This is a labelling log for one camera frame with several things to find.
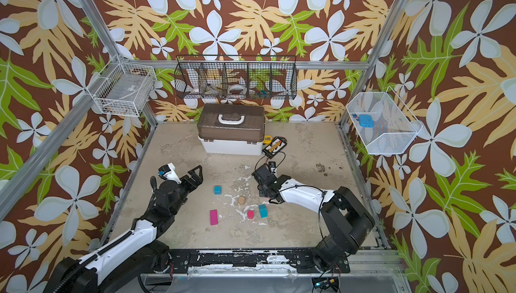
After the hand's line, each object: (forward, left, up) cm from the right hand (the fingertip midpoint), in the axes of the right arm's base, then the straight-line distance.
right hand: (265, 188), depth 90 cm
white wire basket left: (+32, +62, +32) cm, 76 cm away
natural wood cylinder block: (-5, +11, -2) cm, 12 cm away
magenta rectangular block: (-12, +23, -5) cm, 26 cm away
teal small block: (+1, +22, -3) cm, 22 cm away
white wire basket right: (+13, -51, +26) cm, 59 cm away
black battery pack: (+25, -6, -2) cm, 26 cm away
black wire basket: (+47, +11, +27) cm, 56 cm away
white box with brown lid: (+20, +15, +18) cm, 31 cm away
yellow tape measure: (+29, -2, 0) cm, 29 cm away
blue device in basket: (+20, -44, +22) cm, 54 cm away
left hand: (+3, +30, +12) cm, 33 cm away
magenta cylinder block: (-11, +7, -2) cm, 13 cm away
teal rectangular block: (-9, +1, -4) cm, 10 cm away
